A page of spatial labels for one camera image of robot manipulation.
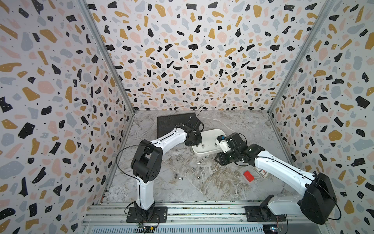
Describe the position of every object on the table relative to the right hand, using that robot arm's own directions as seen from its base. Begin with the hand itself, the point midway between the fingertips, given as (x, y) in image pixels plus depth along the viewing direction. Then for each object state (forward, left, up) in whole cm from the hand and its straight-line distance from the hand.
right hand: (216, 158), depth 81 cm
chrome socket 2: (-7, +21, -11) cm, 25 cm away
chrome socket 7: (+7, +5, -12) cm, 15 cm away
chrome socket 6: (+4, +9, -11) cm, 15 cm away
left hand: (+14, +9, -3) cm, 17 cm away
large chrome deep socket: (+5, +24, -11) cm, 27 cm away
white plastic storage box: (+15, +3, -13) cm, 20 cm away
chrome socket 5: (-7, +10, -11) cm, 17 cm away
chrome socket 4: (0, +9, -12) cm, 15 cm away
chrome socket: (+15, +8, -11) cm, 20 cm away
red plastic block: (-5, -20, -11) cm, 23 cm away
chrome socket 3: (-1, +13, -12) cm, 18 cm away
